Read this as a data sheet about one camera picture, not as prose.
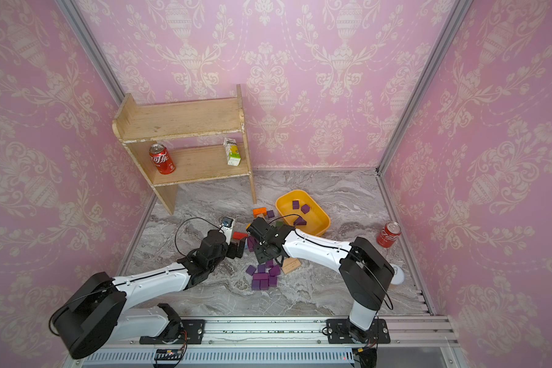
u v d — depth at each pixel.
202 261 0.67
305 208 1.03
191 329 0.75
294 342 0.73
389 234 0.86
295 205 1.05
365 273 0.45
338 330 0.74
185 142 1.13
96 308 0.42
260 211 1.04
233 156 0.91
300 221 0.99
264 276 0.86
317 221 1.00
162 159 0.84
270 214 1.03
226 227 0.75
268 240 0.64
